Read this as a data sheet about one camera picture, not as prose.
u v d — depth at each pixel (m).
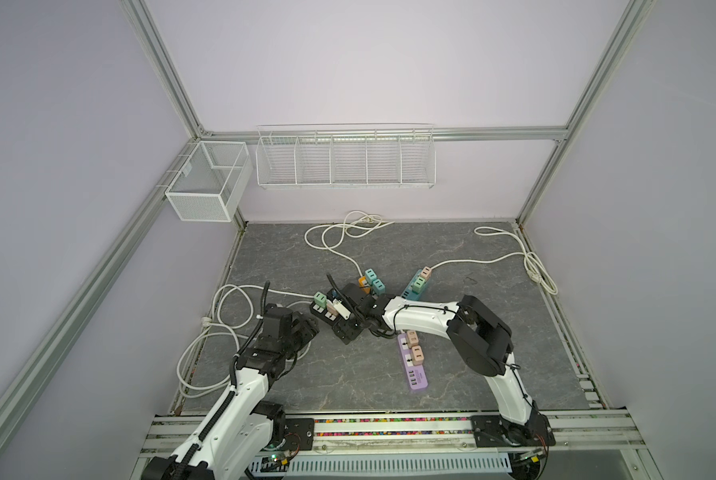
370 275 0.96
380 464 1.14
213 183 1.02
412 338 0.83
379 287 0.94
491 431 0.74
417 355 0.80
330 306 0.85
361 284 1.01
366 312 0.70
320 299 0.91
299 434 0.74
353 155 0.98
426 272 0.97
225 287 1.04
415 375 0.81
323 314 0.92
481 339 0.52
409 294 0.97
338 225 1.15
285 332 0.66
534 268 1.05
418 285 0.94
